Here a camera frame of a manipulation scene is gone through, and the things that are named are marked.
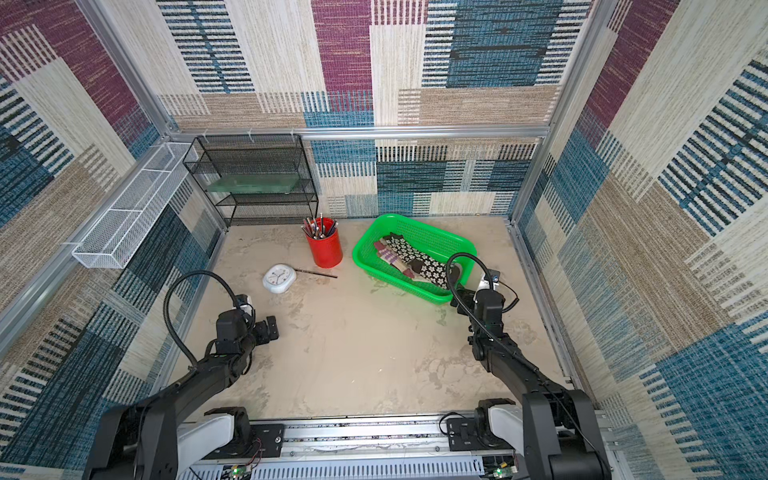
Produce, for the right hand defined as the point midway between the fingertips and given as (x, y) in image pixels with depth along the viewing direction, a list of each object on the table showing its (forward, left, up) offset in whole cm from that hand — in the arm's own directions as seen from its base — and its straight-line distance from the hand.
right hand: (475, 292), depth 89 cm
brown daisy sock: (+11, +10, -4) cm, 15 cm away
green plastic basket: (+20, +9, -1) cm, 22 cm away
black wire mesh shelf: (+41, +75, +12) cm, 86 cm away
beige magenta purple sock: (+19, +26, -5) cm, 32 cm away
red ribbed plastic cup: (+18, +46, +3) cm, 50 cm away
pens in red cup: (+19, +48, +8) cm, 52 cm away
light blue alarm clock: (+10, +62, -6) cm, 63 cm away
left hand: (-5, +64, -5) cm, 65 cm away
